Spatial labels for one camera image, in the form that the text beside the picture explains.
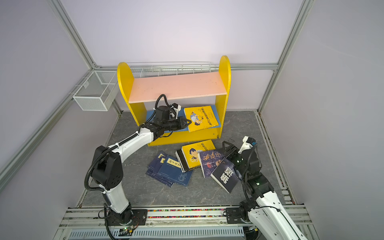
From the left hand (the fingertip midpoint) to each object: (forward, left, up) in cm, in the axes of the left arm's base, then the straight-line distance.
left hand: (191, 123), depth 84 cm
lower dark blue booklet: (-17, +24, -20) cm, 35 cm away
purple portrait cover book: (-16, -9, -17) cm, 25 cm away
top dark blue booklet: (-19, +13, -18) cm, 29 cm away
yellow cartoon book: (-13, +3, -16) cm, 21 cm away
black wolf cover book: (-24, -18, -19) cm, 36 cm away
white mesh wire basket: (+28, +60, +4) cm, 66 cm away
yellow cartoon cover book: (+6, -6, -3) cm, 9 cm away
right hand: (-16, -17, +1) cm, 23 cm away
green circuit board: (-47, +35, -24) cm, 63 cm away
